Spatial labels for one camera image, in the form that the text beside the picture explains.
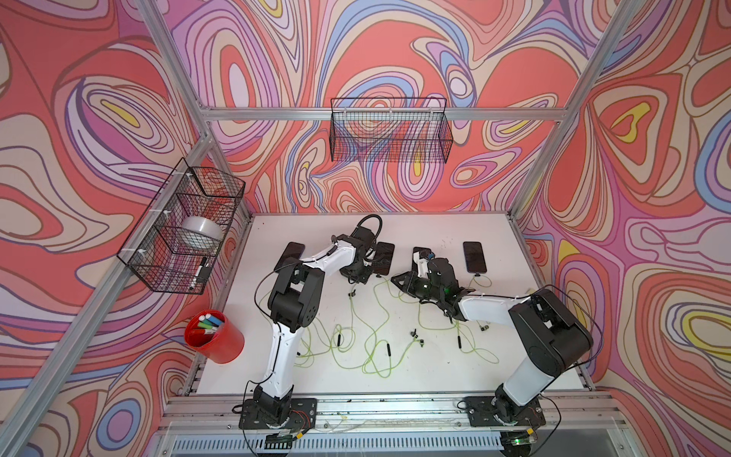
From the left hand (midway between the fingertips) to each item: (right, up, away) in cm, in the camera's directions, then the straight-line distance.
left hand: (363, 279), depth 100 cm
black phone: (-27, +10, +7) cm, 30 cm away
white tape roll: (-41, +18, -27) cm, 52 cm away
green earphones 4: (+34, -19, -16) cm, 42 cm away
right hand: (+10, -1, -10) cm, 14 cm away
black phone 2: (+8, +7, +4) cm, 11 cm away
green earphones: (-16, -20, -16) cm, 30 cm away
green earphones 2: (-8, -18, -16) cm, 25 cm away
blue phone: (+41, +8, +4) cm, 42 cm away
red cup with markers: (-38, -11, -28) cm, 49 cm away
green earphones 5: (+42, +1, +1) cm, 42 cm away
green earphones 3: (+16, -16, -14) cm, 27 cm away
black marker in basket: (-41, +6, -28) cm, 50 cm away
